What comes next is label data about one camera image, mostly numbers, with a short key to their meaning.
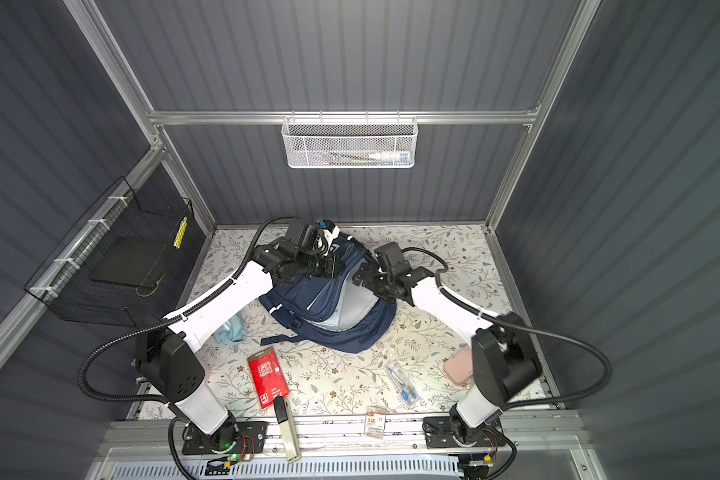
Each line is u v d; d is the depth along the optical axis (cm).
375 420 74
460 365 85
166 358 44
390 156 89
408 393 79
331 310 77
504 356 45
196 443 72
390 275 67
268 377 84
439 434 73
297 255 62
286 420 72
